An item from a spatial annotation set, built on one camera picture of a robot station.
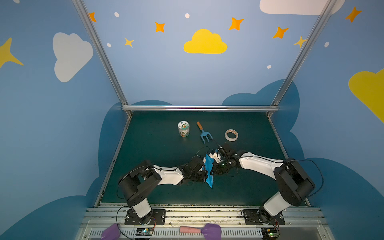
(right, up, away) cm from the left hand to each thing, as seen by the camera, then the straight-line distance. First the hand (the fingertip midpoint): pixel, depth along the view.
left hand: (209, 178), depth 86 cm
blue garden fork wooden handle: (-1, +25, +21) cm, 33 cm away
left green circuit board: (-34, -21, -15) cm, 42 cm away
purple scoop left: (-48, -20, -17) cm, 54 cm away
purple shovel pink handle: (-1, -20, -17) cm, 26 cm away
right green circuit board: (+28, -22, -15) cm, 38 cm away
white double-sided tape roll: (+16, +22, +18) cm, 33 cm away
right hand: (+1, +4, 0) cm, 4 cm away
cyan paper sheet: (0, +9, +1) cm, 9 cm away
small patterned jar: (-16, +29, +15) cm, 37 cm away
